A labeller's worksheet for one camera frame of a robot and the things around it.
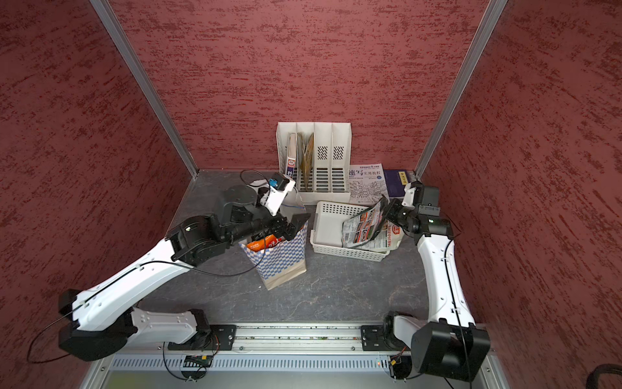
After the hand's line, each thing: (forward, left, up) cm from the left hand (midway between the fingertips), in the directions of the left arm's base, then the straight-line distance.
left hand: (293, 209), depth 62 cm
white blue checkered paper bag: (-5, +4, -22) cm, 23 cm away
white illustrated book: (+40, -30, -34) cm, 61 cm away
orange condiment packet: (-5, +10, -11) cm, 16 cm away
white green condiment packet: (+7, -32, -27) cm, 43 cm away
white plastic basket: (+11, -10, -35) cm, 38 cm away
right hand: (+9, -28, -14) cm, 32 cm away
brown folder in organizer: (+37, -1, -15) cm, 40 cm away
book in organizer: (+36, +5, -13) cm, 38 cm away
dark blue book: (+43, -45, -36) cm, 72 cm away
